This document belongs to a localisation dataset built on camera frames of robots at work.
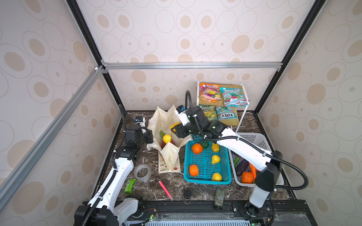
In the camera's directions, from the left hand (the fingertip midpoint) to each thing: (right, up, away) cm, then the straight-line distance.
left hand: (153, 128), depth 79 cm
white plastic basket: (+66, -7, +14) cm, 68 cm away
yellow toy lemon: (+7, -7, +9) cm, 13 cm away
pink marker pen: (+7, -35, +1) cm, 36 cm away
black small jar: (+19, -34, -9) cm, 39 cm away
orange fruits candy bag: (+32, +20, +1) cm, 38 cm away
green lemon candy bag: (+35, +10, +15) cm, 40 cm away
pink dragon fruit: (+2, -5, +20) cm, 20 cm away
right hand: (+14, +1, -5) cm, 15 cm away
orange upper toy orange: (+26, -14, +13) cm, 32 cm away
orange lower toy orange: (+23, -25, +3) cm, 34 cm away
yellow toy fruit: (+37, -20, +9) cm, 43 cm away
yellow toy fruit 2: (+36, -28, +2) cm, 46 cm away
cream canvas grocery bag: (+9, -16, +2) cm, 18 cm away
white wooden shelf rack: (+50, +10, +2) cm, 51 cm away
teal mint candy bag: (+45, +17, -1) cm, 48 cm away
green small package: (-14, -33, +2) cm, 36 cm away
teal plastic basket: (+35, -25, +11) cm, 44 cm away
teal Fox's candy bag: (+45, +10, +16) cm, 49 cm away
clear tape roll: (-9, -28, +9) cm, 31 cm away
